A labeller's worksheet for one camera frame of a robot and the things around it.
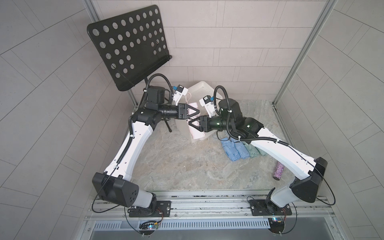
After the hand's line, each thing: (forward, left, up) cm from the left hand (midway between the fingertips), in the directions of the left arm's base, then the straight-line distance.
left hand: (198, 112), depth 64 cm
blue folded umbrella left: (-1, -19, -33) cm, 38 cm away
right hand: (-4, +3, -3) cm, 6 cm away
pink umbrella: (-8, +1, -4) cm, 9 cm away
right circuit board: (-37, -37, -36) cm, 63 cm away
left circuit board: (-38, +22, -35) cm, 56 cm away
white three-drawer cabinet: (+28, +1, -12) cm, 31 cm away
